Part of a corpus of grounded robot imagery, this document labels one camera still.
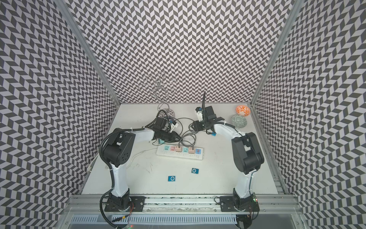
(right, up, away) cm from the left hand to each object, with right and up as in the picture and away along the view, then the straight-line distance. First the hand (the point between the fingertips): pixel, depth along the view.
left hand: (181, 140), depth 95 cm
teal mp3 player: (+23, +4, +4) cm, 24 cm away
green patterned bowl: (+42, +13, +10) cm, 45 cm away
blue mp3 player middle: (+9, -16, -11) cm, 21 cm away
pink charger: (-2, -4, -7) cm, 9 cm away
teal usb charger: (-14, 0, -1) cm, 14 cm away
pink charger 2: (+6, -5, -9) cm, 12 cm away
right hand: (+10, +9, 0) cm, 13 cm away
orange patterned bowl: (+47, +21, +14) cm, 53 cm away
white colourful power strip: (-7, -6, -6) cm, 11 cm away
